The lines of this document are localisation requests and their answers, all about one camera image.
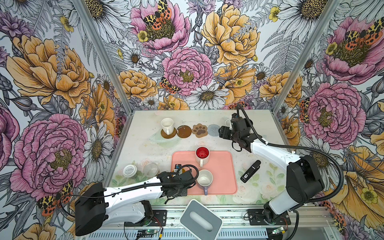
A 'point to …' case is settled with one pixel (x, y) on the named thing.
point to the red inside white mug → (202, 154)
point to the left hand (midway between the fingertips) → (178, 193)
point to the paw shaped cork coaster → (199, 130)
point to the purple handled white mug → (205, 178)
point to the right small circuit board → (277, 231)
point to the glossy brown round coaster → (184, 131)
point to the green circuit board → (148, 231)
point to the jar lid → (130, 170)
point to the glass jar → (150, 170)
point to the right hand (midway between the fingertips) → (223, 134)
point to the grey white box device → (201, 222)
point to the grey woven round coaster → (213, 130)
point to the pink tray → (222, 165)
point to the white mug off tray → (167, 125)
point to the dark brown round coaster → (170, 136)
